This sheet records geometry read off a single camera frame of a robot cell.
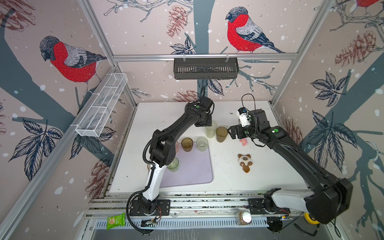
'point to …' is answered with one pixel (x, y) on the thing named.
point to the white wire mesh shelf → (101, 103)
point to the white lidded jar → (245, 217)
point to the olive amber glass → (187, 143)
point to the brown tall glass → (221, 133)
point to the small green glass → (174, 167)
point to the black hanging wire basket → (206, 68)
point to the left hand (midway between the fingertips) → (208, 123)
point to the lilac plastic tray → (195, 167)
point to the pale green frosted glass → (211, 130)
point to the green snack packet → (116, 220)
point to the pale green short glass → (202, 143)
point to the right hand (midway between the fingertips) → (233, 129)
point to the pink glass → (176, 147)
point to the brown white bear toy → (245, 162)
